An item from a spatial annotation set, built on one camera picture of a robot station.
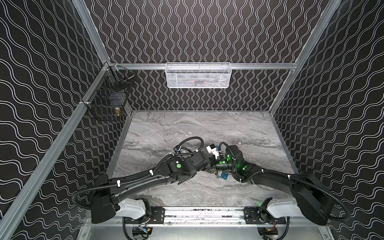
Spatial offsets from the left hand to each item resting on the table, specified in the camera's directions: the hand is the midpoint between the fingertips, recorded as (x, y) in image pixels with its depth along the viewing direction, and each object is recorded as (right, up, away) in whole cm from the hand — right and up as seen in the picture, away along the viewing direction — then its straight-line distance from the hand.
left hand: (205, 164), depth 72 cm
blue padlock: (+12, -11, +15) cm, 22 cm away
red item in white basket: (-3, +48, +25) cm, 54 cm away
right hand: (-4, -1, +1) cm, 4 cm away
